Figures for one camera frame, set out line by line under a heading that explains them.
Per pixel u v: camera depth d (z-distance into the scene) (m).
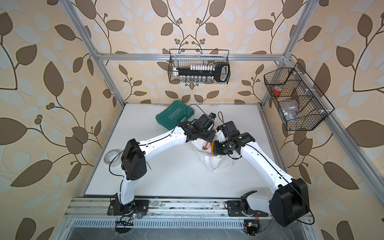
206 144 0.85
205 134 0.69
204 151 0.87
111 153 0.92
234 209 0.73
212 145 0.89
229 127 0.63
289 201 0.39
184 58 0.91
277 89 0.87
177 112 1.09
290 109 0.74
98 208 0.76
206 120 0.64
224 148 0.68
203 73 0.85
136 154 0.56
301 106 0.73
